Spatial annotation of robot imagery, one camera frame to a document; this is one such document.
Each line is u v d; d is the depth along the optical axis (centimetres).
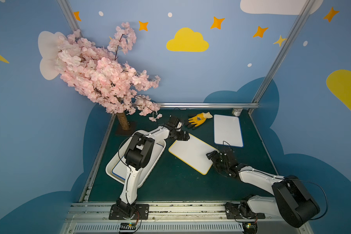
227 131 112
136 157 57
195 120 114
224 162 70
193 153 101
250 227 73
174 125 84
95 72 58
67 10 69
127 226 73
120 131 105
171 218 74
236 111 116
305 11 71
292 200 43
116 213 70
